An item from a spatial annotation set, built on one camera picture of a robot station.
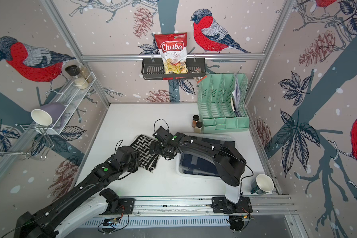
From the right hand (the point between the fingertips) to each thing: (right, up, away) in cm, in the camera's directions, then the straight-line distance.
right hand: (154, 153), depth 82 cm
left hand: (-5, +2, -1) cm, 5 cm away
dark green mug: (+58, -15, -6) cm, 60 cm away
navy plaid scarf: (+20, -6, -2) cm, 21 cm away
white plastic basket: (+37, +7, +19) cm, 42 cm away
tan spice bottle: (+26, +12, +14) cm, 32 cm away
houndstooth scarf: (-5, -5, +3) cm, 8 cm away
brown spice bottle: (+25, +19, +18) cm, 36 cm away
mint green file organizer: (+49, +33, +36) cm, 69 cm away
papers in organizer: (+50, +32, +11) cm, 60 cm away
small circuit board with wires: (-19, -30, -11) cm, 37 cm away
